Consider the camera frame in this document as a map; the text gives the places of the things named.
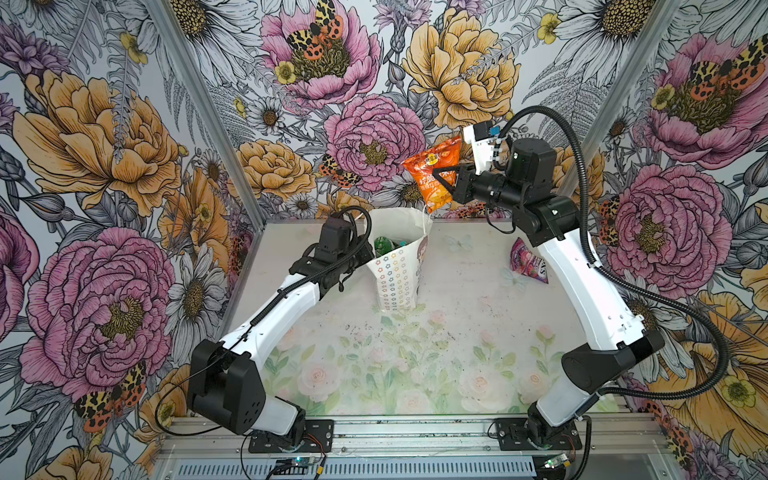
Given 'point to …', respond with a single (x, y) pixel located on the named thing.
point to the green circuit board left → (287, 463)
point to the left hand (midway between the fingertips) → (372, 254)
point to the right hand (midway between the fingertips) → (437, 181)
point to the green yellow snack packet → (383, 245)
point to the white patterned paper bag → (397, 234)
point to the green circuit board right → (556, 461)
